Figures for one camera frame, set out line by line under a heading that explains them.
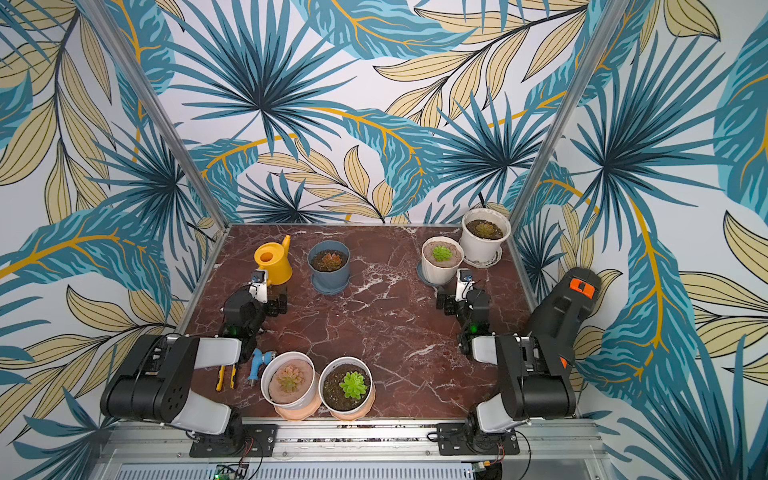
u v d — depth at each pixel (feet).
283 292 2.81
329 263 3.12
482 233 3.47
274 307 2.73
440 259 3.20
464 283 2.62
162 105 2.81
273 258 3.12
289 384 2.35
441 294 2.81
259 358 2.73
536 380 1.50
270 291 2.70
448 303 2.75
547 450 2.43
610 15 2.26
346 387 2.32
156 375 1.48
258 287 2.56
